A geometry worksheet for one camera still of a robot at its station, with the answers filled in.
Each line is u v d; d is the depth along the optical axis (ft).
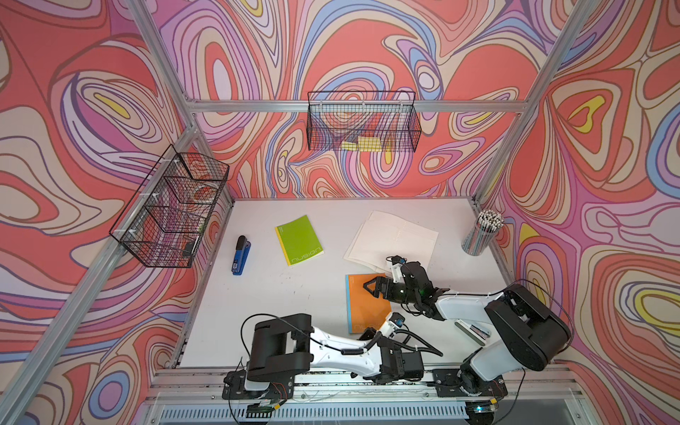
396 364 1.91
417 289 2.31
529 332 1.47
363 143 2.98
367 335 2.26
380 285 2.63
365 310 2.82
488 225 2.90
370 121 3.12
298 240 3.48
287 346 1.59
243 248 3.33
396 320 2.27
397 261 2.75
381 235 3.56
